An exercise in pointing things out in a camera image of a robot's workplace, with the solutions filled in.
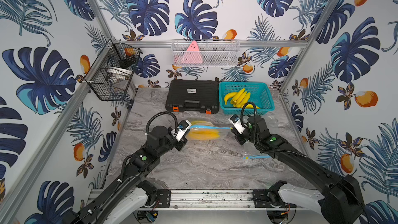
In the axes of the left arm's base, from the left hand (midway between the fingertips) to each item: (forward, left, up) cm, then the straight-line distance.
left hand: (187, 126), depth 72 cm
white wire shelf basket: (+45, -6, +11) cm, 47 cm away
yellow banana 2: (+43, -26, -21) cm, 54 cm away
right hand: (+7, -24, -9) cm, 27 cm away
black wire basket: (+24, +44, +6) cm, 51 cm away
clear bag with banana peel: (+7, -19, -12) cm, 23 cm away
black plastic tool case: (+35, +1, -16) cm, 39 cm away
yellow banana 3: (+41, -31, -20) cm, 55 cm away
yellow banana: (+30, -37, -17) cm, 51 cm away
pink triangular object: (+42, +1, +11) cm, 43 cm away
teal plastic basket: (+45, -50, -23) cm, 71 cm away
